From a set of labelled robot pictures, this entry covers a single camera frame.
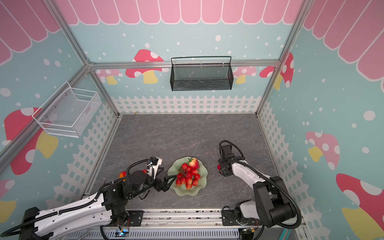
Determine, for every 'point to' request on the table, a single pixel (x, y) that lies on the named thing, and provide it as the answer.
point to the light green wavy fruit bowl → (182, 189)
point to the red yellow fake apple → (194, 163)
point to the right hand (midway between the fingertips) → (220, 163)
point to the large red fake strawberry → (219, 167)
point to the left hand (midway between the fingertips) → (169, 175)
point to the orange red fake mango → (122, 174)
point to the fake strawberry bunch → (188, 175)
